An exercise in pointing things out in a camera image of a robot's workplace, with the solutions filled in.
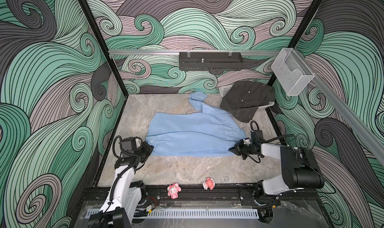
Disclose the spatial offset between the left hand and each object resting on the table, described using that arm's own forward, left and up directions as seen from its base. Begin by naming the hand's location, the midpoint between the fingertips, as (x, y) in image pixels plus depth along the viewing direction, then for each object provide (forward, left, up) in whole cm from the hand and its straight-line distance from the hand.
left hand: (153, 144), depth 84 cm
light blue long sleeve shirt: (+12, -32, -5) cm, 35 cm away
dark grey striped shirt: (+41, -62, -2) cm, 74 cm away
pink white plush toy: (-19, -32, -5) cm, 37 cm away
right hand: (+2, -46, -6) cm, 46 cm away
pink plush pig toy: (-23, -13, -4) cm, 26 cm away
